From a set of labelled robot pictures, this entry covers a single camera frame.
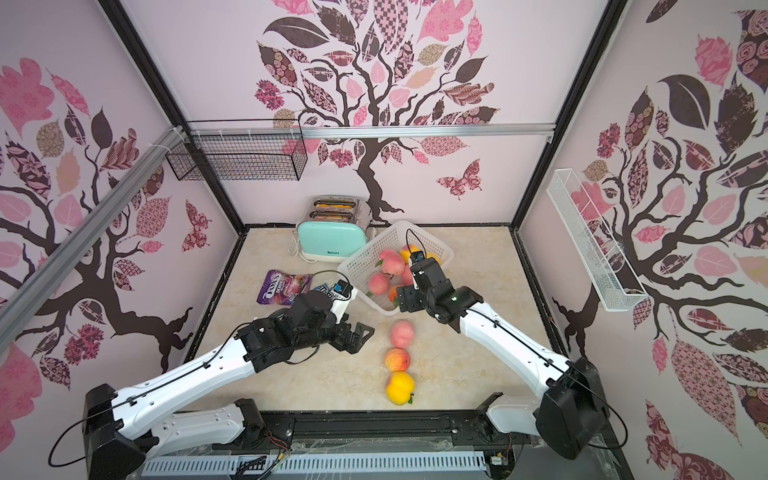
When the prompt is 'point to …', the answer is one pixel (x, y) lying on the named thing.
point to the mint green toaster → (334, 229)
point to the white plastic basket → (361, 263)
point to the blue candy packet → (325, 289)
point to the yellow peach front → (399, 387)
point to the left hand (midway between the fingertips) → (357, 330)
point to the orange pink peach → (397, 359)
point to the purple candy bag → (281, 288)
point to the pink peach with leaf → (388, 256)
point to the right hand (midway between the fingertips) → (413, 294)
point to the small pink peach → (407, 276)
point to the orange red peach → (393, 293)
